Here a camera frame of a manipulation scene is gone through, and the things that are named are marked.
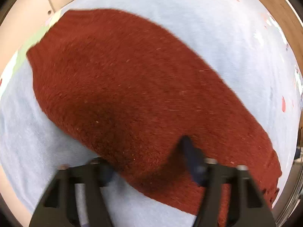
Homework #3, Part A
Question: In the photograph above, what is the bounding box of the dark red knitted sweater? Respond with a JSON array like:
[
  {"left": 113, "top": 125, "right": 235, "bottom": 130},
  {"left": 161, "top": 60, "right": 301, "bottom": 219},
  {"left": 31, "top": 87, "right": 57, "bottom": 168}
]
[{"left": 27, "top": 9, "right": 281, "bottom": 215}]

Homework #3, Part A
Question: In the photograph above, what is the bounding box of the light blue patterned blanket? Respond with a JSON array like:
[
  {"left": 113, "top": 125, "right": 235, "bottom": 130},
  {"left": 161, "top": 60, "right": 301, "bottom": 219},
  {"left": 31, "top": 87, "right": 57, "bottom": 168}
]
[{"left": 1, "top": 0, "right": 302, "bottom": 226}]

